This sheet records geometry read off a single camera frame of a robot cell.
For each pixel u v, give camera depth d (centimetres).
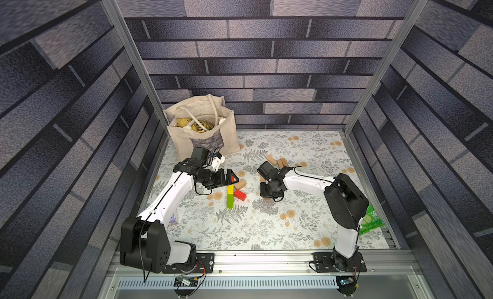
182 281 71
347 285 71
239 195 92
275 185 68
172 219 81
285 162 104
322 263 73
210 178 69
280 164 103
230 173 73
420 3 70
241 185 94
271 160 106
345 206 51
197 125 90
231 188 92
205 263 74
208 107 100
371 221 77
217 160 77
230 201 90
